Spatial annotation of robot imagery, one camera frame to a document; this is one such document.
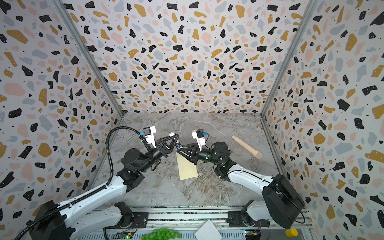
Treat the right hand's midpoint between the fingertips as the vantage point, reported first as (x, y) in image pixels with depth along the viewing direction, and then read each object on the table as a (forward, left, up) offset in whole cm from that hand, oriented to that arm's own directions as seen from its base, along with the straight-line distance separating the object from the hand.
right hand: (176, 150), depth 65 cm
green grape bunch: (-28, +7, -26) cm, 39 cm away
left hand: (+4, 0, +6) cm, 7 cm away
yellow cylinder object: (-27, -51, -25) cm, 63 cm away
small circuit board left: (-29, +25, -30) cm, 49 cm away
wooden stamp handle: (+14, -46, -28) cm, 56 cm away
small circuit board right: (-27, -36, -32) cm, 55 cm away
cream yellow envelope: (+5, -2, -32) cm, 33 cm away
